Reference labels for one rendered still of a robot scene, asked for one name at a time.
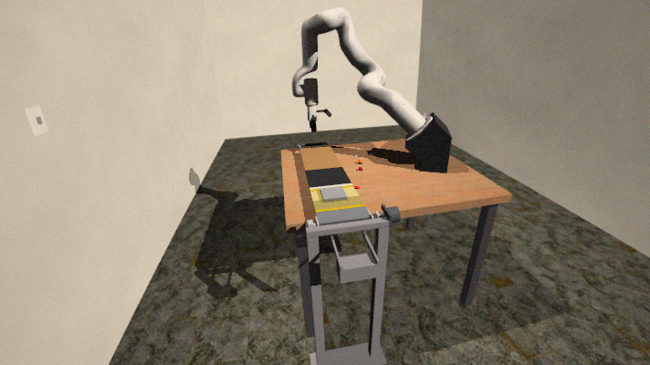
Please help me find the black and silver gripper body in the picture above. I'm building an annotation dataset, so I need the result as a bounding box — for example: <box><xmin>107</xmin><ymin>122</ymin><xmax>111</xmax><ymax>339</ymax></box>
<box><xmin>306</xmin><ymin>104</ymin><xmax>318</xmax><ymax>122</ymax></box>

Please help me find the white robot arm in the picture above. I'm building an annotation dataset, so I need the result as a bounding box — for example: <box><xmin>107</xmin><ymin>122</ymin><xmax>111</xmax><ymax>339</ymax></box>
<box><xmin>292</xmin><ymin>7</ymin><xmax>433</xmax><ymax>141</ymax></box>

